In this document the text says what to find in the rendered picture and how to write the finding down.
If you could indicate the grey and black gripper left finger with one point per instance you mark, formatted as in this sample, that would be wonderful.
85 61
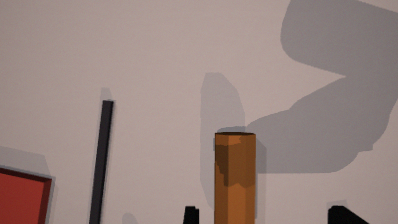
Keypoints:
191 215

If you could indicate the black thin bar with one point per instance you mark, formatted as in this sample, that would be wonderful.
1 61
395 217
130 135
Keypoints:
101 161

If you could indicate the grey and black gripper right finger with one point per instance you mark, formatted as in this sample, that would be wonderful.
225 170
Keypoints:
342 215

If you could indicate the brown hexagonal prism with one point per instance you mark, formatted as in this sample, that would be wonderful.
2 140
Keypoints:
234 181

